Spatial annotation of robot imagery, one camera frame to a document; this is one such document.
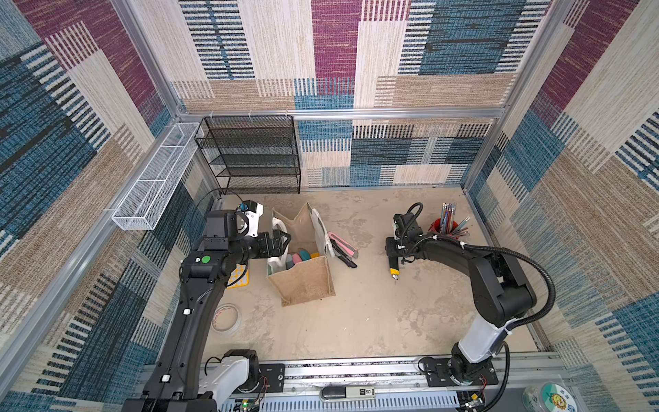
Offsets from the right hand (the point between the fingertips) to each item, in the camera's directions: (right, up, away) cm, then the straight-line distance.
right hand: (394, 249), depth 97 cm
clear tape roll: (-58, -21, -13) cm, 63 cm away
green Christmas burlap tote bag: (-32, -5, -19) cm, 38 cm away
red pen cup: (+14, +9, -3) cm, 17 cm away
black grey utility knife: (-20, -2, 0) cm, 20 cm away
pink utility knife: (-37, -3, 0) cm, 37 cm away
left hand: (-39, +7, -24) cm, 46 cm away
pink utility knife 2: (-18, +1, +2) cm, 18 cm away
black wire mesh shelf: (-56, +38, +12) cm, 69 cm away
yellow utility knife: (-30, -2, -3) cm, 30 cm away
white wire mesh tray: (-75, +17, -26) cm, 81 cm away
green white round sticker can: (+30, -31, -34) cm, 55 cm away
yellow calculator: (-45, -2, -36) cm, 58 cm away
